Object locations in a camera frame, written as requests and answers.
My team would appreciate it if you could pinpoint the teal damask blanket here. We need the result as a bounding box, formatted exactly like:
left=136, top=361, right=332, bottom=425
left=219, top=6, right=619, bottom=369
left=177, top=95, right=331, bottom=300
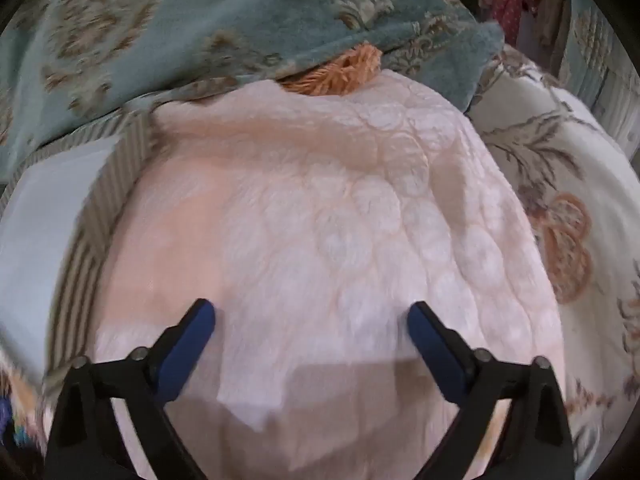
left=0, top=0, right=506, bottom=171

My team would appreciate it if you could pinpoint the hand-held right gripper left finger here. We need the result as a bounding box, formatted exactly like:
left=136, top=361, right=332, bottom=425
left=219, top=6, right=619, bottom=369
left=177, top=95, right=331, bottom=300
left=44, top=298, right=217, bottom=480

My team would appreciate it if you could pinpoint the pink quilted bedspread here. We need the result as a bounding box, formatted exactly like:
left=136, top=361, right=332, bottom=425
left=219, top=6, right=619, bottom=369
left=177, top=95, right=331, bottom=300
left=45, top=42, right=568, bottom=480

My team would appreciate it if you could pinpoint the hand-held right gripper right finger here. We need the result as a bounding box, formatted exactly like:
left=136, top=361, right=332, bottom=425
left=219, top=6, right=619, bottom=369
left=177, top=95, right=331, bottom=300
left=406, top=301, right=576, bottom=480

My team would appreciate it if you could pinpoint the striped cardboard box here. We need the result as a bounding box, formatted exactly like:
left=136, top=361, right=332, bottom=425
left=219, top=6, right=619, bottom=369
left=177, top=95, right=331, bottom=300
left=0, top=110, right=156, bottom=386

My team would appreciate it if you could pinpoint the pale teal curtain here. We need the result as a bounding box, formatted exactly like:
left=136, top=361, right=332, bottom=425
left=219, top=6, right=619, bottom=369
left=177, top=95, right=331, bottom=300
left=560, top=0, right=640, bottom=151

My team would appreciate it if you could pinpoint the red dotted garment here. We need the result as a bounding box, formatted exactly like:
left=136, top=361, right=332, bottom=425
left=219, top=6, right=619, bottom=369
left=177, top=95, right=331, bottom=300
left=491, top=0, right=527, bottom=45

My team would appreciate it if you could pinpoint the floral bed sheet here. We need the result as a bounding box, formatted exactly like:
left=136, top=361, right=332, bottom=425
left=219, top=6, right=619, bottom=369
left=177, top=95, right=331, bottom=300
left=465, top=45, right=640, bottom=466

